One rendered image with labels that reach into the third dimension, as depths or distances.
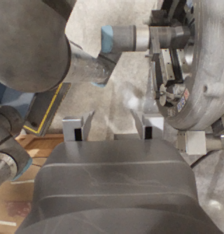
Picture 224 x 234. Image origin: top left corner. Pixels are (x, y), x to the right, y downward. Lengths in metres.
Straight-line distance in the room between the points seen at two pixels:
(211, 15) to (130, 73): 0.97
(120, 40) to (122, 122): 1.00
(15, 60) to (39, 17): 0.05
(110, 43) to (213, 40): 0.31
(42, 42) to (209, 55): 0.47
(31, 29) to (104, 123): 1.37
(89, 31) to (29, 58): 1.29
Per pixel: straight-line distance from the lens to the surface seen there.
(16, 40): 0.19
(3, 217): 1.67
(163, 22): 0.93
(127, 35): 0.62
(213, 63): 0.56
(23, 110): 1.09
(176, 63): 0.90
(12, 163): 0.89
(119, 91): 1.45
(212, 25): 0.57
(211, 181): 2.10
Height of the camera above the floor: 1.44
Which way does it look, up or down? 74 degrees down
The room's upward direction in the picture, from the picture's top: 179 degrees clockwise
